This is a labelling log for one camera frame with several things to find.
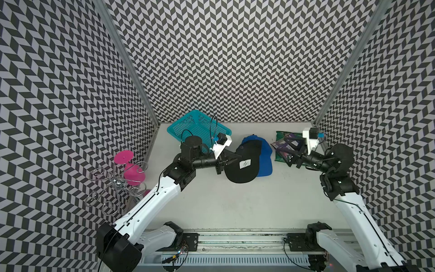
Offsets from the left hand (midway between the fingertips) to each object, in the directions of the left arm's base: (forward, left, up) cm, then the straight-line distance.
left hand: (238, 158), depth 65 cm
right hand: (+4, -17, +2) cm, 17 cm away
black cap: (0, -3, -7) cm, 8 cm away
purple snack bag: (+27, -30, -26) cm, 48 cm away
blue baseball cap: (+14, -18, -31) cm, 39 cm away
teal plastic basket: (+50, +24, -32) cm, 64 cm away
